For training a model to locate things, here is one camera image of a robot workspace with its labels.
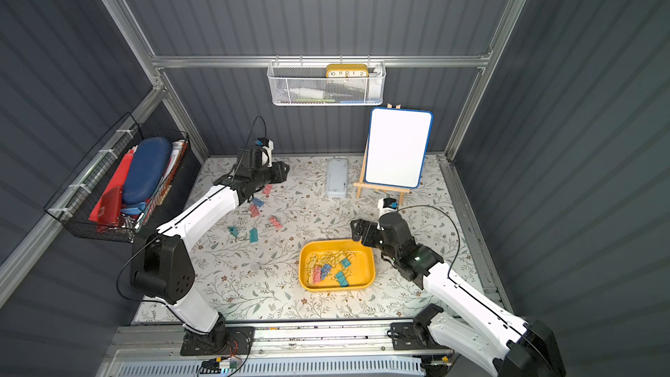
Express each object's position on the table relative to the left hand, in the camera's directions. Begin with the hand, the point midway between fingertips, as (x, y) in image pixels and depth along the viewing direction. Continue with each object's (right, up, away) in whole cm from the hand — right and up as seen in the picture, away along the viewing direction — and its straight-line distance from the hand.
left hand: (285, 165), depth 88 cm
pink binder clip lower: (-5, -21, +6) cm, 22 cm away
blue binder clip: (+14, -35, -3) cm, 37 cm away
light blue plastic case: (+17, -4, +22) cm, 28 cm away
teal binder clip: (-19, -24, +4) cm, 31 cm away
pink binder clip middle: (-15, -17, +13) cm, 26 cm away
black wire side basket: (-44, -12, -27) cm, 53 cm away
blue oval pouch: (-36, -2, -15) cm, 39 cm away
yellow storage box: (+17, -34, -1) cm, 38 cm away
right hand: (+27, -19, -9) cm, 34 cm away
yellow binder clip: (+9, -33, -1) cm, 34 cm away
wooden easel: (+43, -9, +13) cm, 46 cm away
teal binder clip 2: (+20, -37, -5) cm, 42 cm away
